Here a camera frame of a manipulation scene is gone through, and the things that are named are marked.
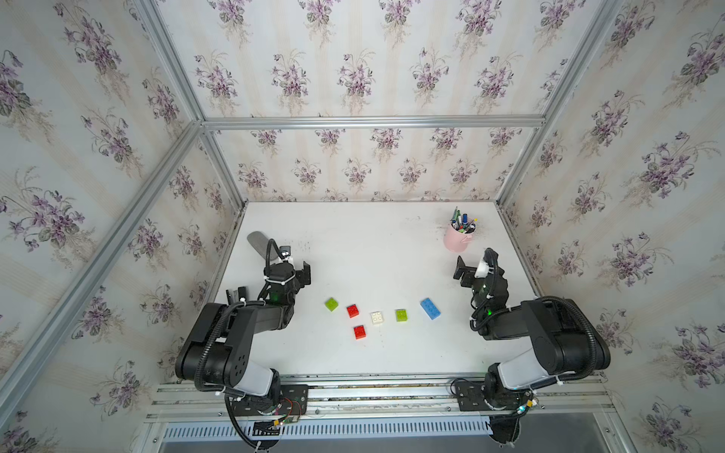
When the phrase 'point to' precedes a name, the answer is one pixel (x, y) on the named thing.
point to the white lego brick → (377, 317)
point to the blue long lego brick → (429, 308)
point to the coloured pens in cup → (460, 222)
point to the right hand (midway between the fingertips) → (480, 260)
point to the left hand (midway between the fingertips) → (289, 265)
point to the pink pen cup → (455, 241)
